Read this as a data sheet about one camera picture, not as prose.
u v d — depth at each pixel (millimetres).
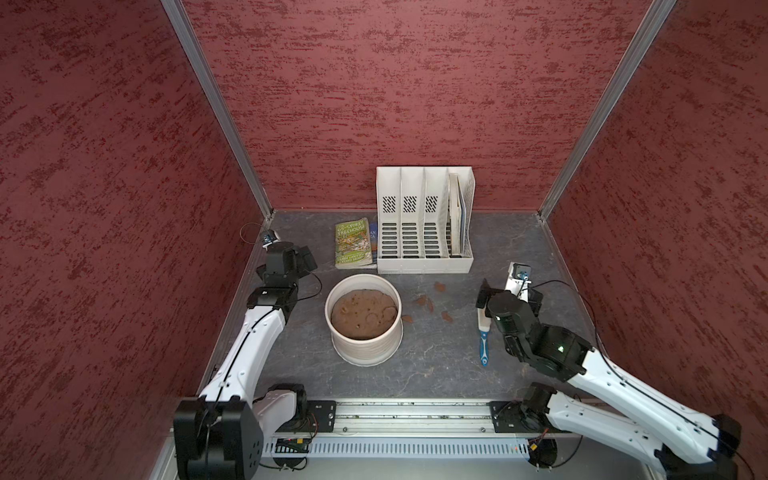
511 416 740
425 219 1170
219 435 381
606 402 473
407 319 912
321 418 738
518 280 594
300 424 705
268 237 678
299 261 738
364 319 790
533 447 709
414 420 744
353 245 1057
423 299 964
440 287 997
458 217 918
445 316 921
